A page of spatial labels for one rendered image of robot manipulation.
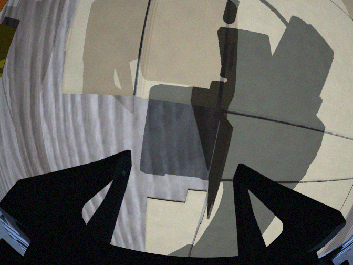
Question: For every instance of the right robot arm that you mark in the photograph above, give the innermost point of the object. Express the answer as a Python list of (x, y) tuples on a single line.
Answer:
[(327, 259)]

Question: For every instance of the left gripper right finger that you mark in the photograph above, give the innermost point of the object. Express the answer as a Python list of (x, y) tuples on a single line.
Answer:
[(308, 224)]

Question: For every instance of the grey aluminium extrusion rail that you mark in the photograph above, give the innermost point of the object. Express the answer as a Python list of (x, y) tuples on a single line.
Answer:
[(16, 236)]

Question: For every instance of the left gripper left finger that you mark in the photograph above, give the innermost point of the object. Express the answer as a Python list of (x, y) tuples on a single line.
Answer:
[(61, 195)]

